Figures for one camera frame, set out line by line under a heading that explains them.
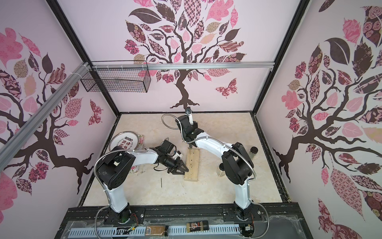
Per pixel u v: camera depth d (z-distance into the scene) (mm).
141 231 697
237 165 493
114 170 487
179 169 800
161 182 850
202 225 680
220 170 811
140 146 1004
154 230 657
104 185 517
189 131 686
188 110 775
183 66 932
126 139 1029
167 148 788
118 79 945
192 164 897
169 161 802
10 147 502
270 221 716
